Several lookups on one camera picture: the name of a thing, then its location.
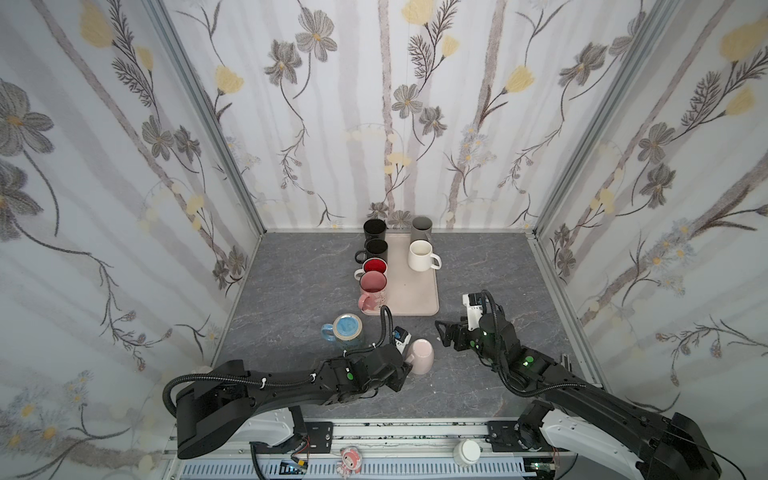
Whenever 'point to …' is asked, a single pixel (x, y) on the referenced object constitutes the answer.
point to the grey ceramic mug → (421, 228)
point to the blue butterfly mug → (345, 331)
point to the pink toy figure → (350, 463)
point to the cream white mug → (372, 264)
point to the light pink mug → (422, 356)
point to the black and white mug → (375, 228)
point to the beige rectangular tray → (408, 292)
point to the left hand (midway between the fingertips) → (403, 359)
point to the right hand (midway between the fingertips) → (443, 315)
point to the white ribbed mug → (421, 258)
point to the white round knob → (466, 453)
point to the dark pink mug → (372, 286)
